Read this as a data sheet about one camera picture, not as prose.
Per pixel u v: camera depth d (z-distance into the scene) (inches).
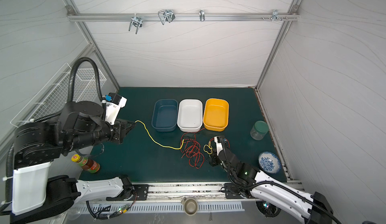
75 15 30.8
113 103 16.8
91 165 29.4
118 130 16.6
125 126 17.3
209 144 27.7
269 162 32.3
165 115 38.5
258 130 33.6
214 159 27.6
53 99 25.6
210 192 29.5
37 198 14.8
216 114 39.9
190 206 27.3
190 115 40.3
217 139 28.1
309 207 17.9
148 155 33.6
